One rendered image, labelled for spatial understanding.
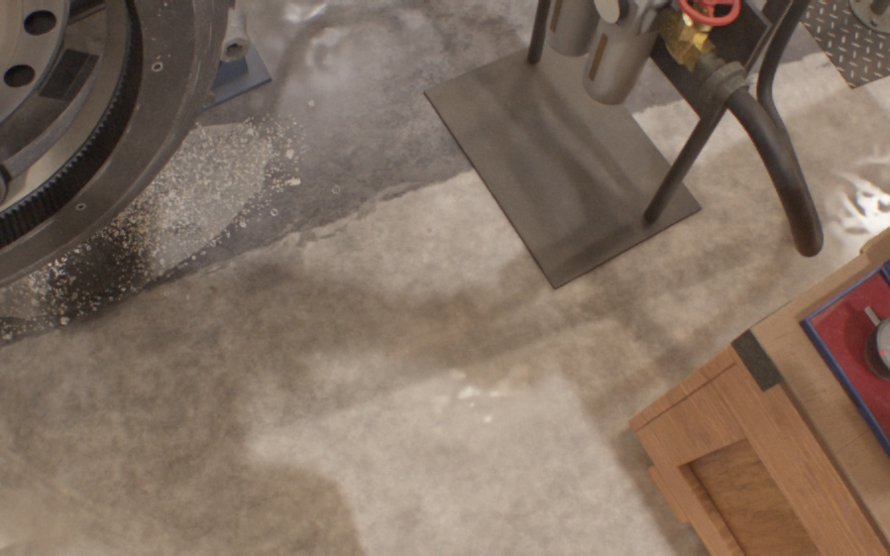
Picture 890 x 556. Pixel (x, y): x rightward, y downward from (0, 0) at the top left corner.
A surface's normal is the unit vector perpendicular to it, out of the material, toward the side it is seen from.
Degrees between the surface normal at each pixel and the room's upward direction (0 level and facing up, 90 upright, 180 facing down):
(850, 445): 0
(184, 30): 90
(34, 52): 90
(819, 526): 90
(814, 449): 90
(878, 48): 0
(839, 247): 0
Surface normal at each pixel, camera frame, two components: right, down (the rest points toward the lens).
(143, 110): 0.49, 0.81
